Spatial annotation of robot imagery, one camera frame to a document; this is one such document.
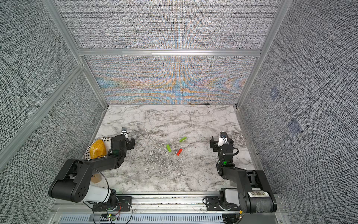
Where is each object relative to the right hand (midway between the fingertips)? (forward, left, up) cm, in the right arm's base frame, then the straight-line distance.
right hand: (221, 133), depth 88 cm
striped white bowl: (0, +76, -10) cm, 77 cm away
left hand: (+1, +62, -5) cm, 62 cm away
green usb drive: (+2, +25, -12) cm, 28 cm away
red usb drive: (-7, +27, -12) cm, 30 cm away
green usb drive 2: (-4, +34, -12) cm, 36 cm away
